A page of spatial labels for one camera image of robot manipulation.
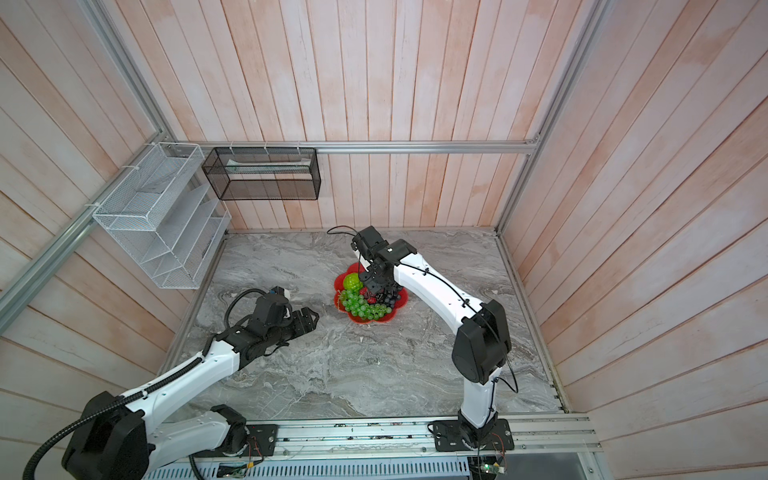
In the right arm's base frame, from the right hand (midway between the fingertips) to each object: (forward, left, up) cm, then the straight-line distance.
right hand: (377, 277), depth 86 cm
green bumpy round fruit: (+4, +9, -9) cm, 13 cm away
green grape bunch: (-4, +6, -9) cm, 12 cm away
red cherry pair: (-2, +2, -9) cm, 10 cm away
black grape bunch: (0, -4, -11) cm, 12 cm away
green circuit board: (-46, +34, -18) cm, 60 cm away
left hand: (-12, +19, -7) cm, 24 cm away
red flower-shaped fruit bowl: (+4, +13, -12) cm, 18 cm away
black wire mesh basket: (+39, +42, +9) cm, 58 cm away
